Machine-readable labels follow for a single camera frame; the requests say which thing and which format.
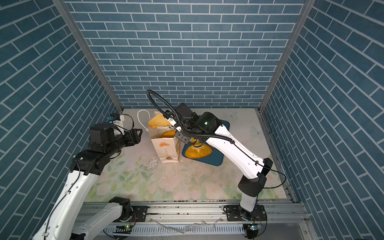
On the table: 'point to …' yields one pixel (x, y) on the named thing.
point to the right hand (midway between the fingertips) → (181, 127)
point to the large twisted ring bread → (169, 134)
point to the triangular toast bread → (159, 120)
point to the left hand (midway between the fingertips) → (137, 130)
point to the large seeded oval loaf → (193, 152)
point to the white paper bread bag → (168, 148)
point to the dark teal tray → (216, 158)
